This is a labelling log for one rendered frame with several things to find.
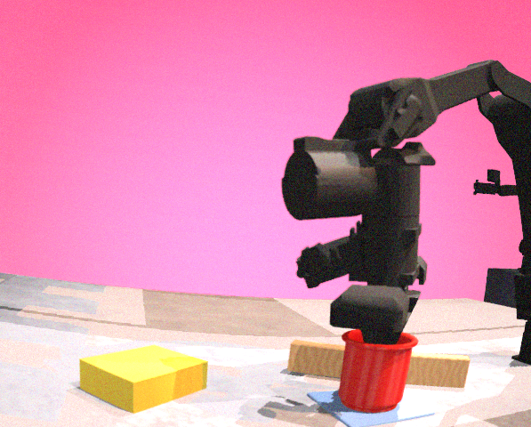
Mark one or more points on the red cup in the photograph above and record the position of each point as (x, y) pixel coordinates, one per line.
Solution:
(373, 377)

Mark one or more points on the tan wooden bar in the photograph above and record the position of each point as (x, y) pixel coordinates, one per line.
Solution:
(424, 369)

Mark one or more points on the yellow flat box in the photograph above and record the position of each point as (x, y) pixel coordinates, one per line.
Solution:
(142, 378)

